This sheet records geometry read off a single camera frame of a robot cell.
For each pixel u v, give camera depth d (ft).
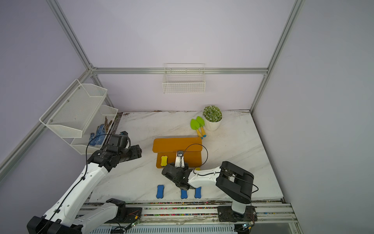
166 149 2.59
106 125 3.11
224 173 1.61
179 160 2.46
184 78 3.21
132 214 2.41
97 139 2.88
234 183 1.52
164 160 2.98
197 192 2.63
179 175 2.16
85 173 1.53
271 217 2.45
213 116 3.23
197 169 2.02
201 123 3.74
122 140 1.95
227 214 2.40
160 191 2.64
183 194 2.61
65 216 1.26
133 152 2.29
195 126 3.69
